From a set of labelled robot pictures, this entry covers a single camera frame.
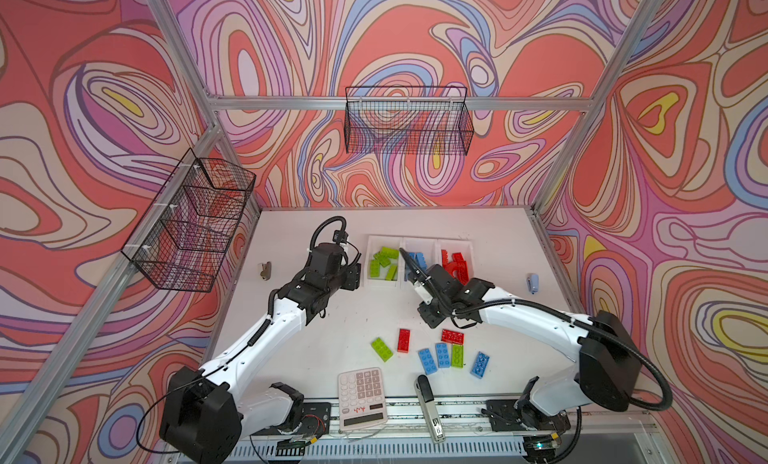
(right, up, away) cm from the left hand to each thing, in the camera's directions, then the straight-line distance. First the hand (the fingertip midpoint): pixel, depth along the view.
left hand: (355, 262), depth 82 cm
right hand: (+22, -15, +2) cm, 27 cm away
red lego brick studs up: (+28, -22, +4) cm, 36 cm away
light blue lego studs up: (+20, -28, 0) cm, 34 cm away
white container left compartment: (+4, +4, +20) cm, 20 cm away
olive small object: (-32, -5, +17) cm, 37 cm away
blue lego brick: (+20, 0, +21) cm, 29 cm away
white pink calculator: (+2, -34, -7) cm, 35 cm away
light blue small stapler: (+57, -8, +14) cm, 59 cm away
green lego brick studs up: (+29, -27, +1) cm, 39 cm away
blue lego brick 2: (+25, -26, 0) cm, 36 cm away
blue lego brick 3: (+35, -29, 0) cm, 45 cm away
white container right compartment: (+32, +4, +17) cm, 36 cm away
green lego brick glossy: (+8, -25, +1) cm, 26 cm away
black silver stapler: (+20, -35, -10) cm, 41 cm away
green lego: (+10, -5, +16) cm, 20 cm away
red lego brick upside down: (+14, -23, +2) cm, 27 cm away
